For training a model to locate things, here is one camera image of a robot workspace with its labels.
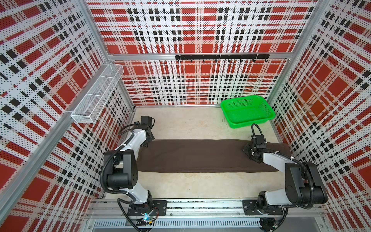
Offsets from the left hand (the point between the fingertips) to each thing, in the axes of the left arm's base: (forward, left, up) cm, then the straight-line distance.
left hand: (146, 139), depth 92 cm
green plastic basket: (+35, -75, -12) cm, 84 cm away
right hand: (-4, -66, -7) cm, 66 cm away
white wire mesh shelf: (+16, +34, +15) cm, 41 cm away
